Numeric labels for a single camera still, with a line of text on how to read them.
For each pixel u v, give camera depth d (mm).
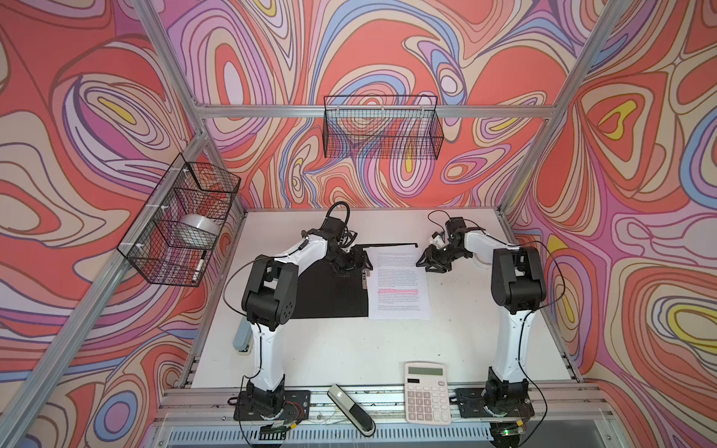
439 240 979
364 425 668
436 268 934
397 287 960
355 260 856
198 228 705
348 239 875
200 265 728
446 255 889
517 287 572
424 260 952
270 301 540
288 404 732
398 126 916
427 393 735
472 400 735
